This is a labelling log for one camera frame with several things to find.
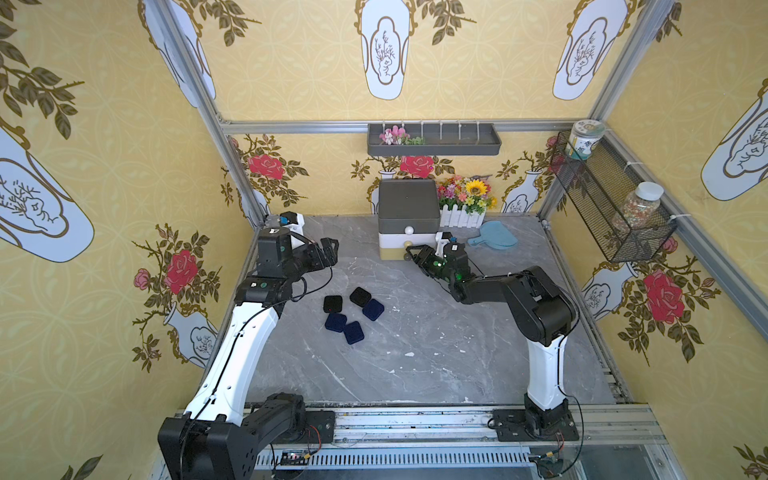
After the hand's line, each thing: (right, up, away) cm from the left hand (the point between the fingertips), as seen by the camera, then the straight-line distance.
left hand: (310, 244), depth 77 cm
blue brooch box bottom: (+10, -26, +13) cm, 31 cm away
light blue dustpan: (+62, +4, +40) cm, 74 cm away
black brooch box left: (+3, -19, +18) cm, 26 cm away
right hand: (+30, -1, +21) cm, 36 cm away
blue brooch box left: (+4, -24, +14) cm, 28 cm away
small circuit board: (-3, -52, -4) cm, 52 cm away
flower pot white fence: (+47, +15, +30) cm, 58 cm away
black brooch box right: (+11, -17, +20) cm, 28 cm away
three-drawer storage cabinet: (+27, +9, +15) cm, 32 cm away
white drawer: (+20, +1, +23) cm, 31 cm away
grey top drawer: (+27, +6, +17) cm, 32 cm away
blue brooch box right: (+15, -20, +16) cm, 30 cm away
